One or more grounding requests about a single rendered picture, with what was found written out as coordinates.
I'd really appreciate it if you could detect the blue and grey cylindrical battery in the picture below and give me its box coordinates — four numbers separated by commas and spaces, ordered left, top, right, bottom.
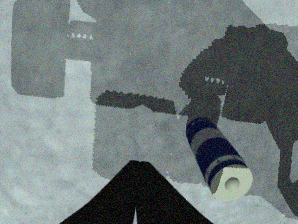
185, 117, 253, 201

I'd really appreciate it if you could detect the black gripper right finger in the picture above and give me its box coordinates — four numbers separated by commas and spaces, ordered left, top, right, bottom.
136, 161, 213, 224

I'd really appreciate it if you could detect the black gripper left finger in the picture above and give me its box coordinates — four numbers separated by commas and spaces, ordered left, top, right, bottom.
60, 160, 141, 224

